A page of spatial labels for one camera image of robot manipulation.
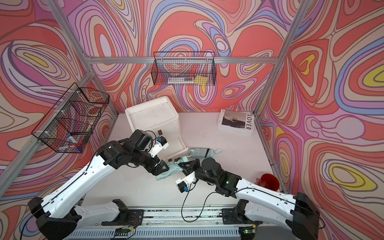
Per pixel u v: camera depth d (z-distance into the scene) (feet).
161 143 1.99
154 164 1.89
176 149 3.10
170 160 2.90
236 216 2.14
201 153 3.10
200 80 2.98
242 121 3.57
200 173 2.06
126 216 2.23
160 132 2.76
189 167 2.06
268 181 2.47
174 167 2.18
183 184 1.92
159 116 2.84
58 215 1.27
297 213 1.33
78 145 2.07
